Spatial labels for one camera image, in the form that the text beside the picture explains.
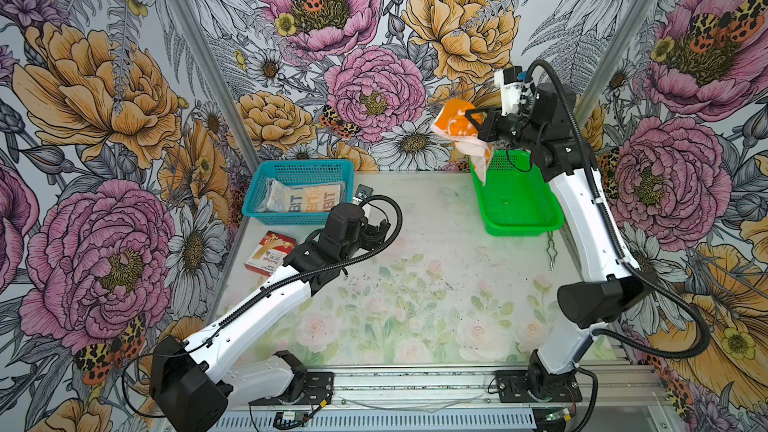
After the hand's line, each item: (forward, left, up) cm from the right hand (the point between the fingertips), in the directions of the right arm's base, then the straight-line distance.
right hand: (468, 123), depth 70 cm
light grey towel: (+11, +58, -37) cm, 70 cm away
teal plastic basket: (+25, +53, -39) cm, 70 cm away
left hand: (-13, +25, -21) cm, 35 cm away
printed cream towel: (+13, +47, -40) cm, 63 cm away
